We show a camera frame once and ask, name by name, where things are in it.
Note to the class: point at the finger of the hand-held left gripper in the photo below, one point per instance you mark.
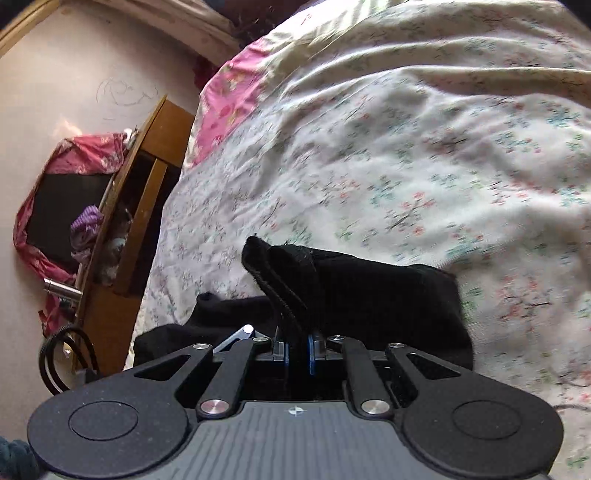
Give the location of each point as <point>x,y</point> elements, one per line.
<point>235,338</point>

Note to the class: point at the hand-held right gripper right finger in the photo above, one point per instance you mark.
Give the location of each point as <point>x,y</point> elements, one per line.
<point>369,383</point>

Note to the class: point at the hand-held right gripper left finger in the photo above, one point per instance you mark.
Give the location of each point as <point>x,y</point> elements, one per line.
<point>226,383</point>

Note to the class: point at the black pants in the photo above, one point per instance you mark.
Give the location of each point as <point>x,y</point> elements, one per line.
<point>378,295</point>

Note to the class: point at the pile of clothes on shelf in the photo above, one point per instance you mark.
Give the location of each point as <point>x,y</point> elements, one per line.
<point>115,249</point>

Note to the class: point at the silver metal cylinder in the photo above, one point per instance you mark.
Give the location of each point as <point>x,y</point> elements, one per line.
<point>62,289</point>

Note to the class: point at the purple dotted cloth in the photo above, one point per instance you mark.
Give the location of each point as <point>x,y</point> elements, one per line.
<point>85,226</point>

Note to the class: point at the white floral bed sheet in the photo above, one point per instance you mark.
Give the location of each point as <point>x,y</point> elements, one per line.
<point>369,194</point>

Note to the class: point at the wooden television cabinet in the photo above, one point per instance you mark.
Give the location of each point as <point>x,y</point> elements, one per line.
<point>161,134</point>

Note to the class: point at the dark teal knit cloth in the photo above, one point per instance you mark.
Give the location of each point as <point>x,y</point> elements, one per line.
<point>11,457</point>

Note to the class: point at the pink floral cloth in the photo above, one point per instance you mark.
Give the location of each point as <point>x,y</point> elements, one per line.
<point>87,152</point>

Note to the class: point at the pink yellow printed quilt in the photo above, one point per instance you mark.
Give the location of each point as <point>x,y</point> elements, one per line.
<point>240,78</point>

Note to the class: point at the dark red cloth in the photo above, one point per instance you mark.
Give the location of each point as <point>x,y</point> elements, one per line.
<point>205,71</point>

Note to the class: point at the beige curtain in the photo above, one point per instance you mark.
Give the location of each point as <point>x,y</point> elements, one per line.
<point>184,23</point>

